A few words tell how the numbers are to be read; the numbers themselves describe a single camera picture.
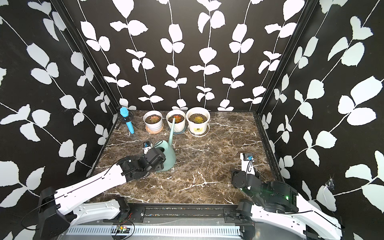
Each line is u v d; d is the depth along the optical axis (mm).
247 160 553
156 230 701
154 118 1041
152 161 581
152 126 1037
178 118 1039
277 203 412
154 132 1059
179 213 759
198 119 1011
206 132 1068
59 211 405
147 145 687
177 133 1047
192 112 1047
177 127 998
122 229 702
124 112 910
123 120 966
